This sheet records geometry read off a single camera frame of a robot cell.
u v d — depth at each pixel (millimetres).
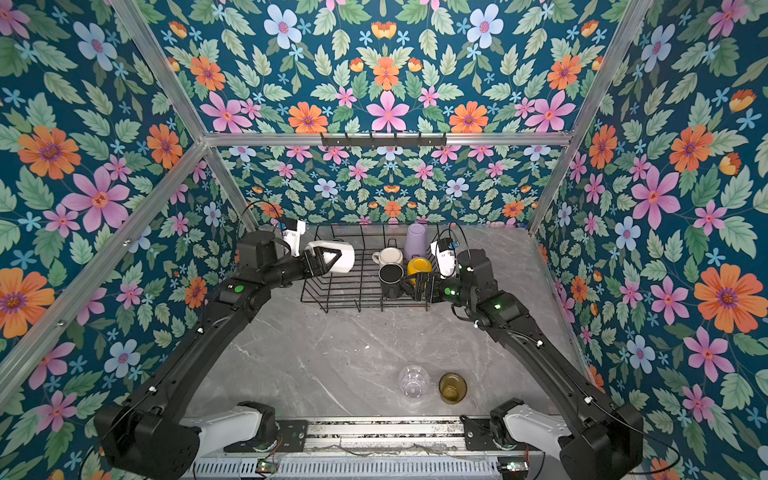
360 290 1009
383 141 927
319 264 651
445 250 650
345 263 734
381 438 750
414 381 821
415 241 1003
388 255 987
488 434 733
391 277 909
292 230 664
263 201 1137
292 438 734
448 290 627
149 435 372
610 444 368
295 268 646
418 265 930
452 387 805
